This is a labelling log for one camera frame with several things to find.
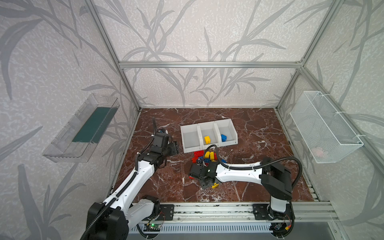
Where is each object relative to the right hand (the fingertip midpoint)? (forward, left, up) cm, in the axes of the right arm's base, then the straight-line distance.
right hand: (204, 176), depth 84 cm
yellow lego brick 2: (-5, -6, +1) cm, 8 cm away
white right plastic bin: (+31, -16, -2) cm, 35 cm away
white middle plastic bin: (+29, -3, 0) cm, 29 cm away
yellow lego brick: (+24, -2, 0) cm, 24 cm away
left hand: (+16, +16, +13) cm, 26 cm away
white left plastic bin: (+27, +9, -2) cm, 29 cm away
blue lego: (+26, -13, -1) cm, 30 cm away
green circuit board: (-23, +26, -2) cm, 35 cm away
